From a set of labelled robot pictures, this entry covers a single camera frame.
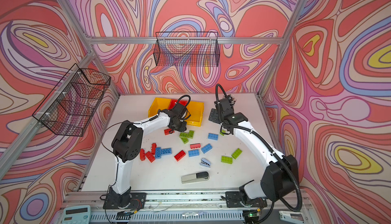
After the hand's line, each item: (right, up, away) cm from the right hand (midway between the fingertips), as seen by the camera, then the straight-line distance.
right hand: (220, 119), depth 84 cm
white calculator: (-66, -42, -16) cm, 80 cm away
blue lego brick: (-3, -12, +11) cm, 17 cm away
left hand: (-21, -6, +14) cm, 26 cm away
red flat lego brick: (-14, -17, +7) cm, 22 cm away
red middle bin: (-30, +10, +21) cm, 38 cm away
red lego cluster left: (-40, -21, +2) cm, 46 cm away
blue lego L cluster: (-35, -20, +5) cm, 41 cm away
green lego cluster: (-21, -12, +9) cm, 26 cm away
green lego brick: (+4, -23, +1) cm, 23 cm away
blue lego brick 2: (-7, -18, +7) cm, 21 cm away
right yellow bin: (-14, +5, +22) cm, 26 cm away
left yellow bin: (-41, +10, +26) cm, 50 cm away
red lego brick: (-31, -9, +13) cm, 35 cm away
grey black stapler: (-14, -29, -7) cm, 33 cm away
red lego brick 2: (-23, -21, +2) cm, 32 cm away
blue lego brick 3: (-15, -20, +4) cm, 26 cm away
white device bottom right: (+30, -44, -16) cm, 56 cm away
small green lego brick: (+3, -10, +13) cm, 17 cm away
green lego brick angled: (+10, -20, +4) cm, 23 cm away
